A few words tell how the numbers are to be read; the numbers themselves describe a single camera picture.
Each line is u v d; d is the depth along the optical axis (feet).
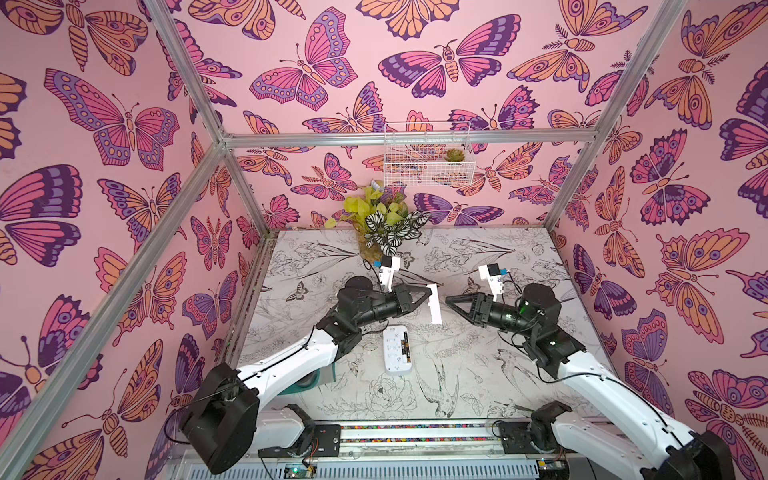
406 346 2.80
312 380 2.68
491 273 2.22
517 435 2.40
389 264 2.29
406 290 2.13
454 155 3.04
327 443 2.40
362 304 1.94
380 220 2.95
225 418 1.33
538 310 1.85
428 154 3.13
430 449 2.39
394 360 2.73
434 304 2.30
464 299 2.17
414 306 2.20
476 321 2.09
